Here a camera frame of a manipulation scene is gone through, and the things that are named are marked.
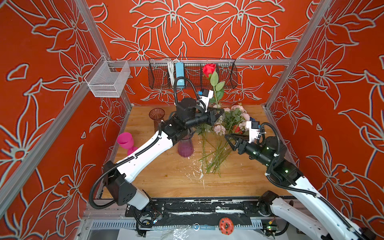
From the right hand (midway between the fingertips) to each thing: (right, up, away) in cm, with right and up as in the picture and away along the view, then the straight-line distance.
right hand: (226, 136), depth 65 cm
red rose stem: (-5, 0, +38) cm, 39 cm away
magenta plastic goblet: (-53, -5, +19) cm, 57 cm away
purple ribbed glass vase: (-19, -11, +30) cm, 37 cm away
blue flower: (+28, +7, +38) cm, 48 cm away
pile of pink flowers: (-2, -6, +33) cm, 34 cm away
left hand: (-2, +12, -3) cm, 12 cm away
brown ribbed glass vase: (-37, +11, +25) cm, 46 cm away
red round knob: (+1, -43, +4) cm, 43 cm away
